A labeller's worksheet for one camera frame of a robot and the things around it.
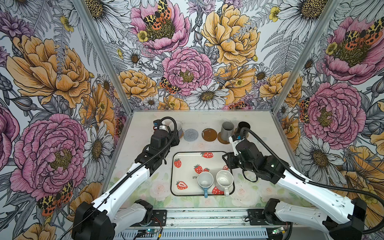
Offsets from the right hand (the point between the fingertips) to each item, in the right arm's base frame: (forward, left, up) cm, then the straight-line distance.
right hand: (226, 162), depth 73 cm
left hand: (+14, +25, +3) cm, 29 cm away
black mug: (+32, -16, -10) cm, 37 cm away
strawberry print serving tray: (+7, +21, -19) cm, 29 cm away
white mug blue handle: (-2, +9, -17) cm, 19 cm away
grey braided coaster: (+31, +18, -19) cm, 40 cm away
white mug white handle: (-2, -2, -17) cm, 17 cm away
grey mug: (+26, -6, -8) cm, 28 cm away
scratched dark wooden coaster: (+30, +5, -17) cm, 35 cm away
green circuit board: (-25, +38, -20) cm, 50 cm away
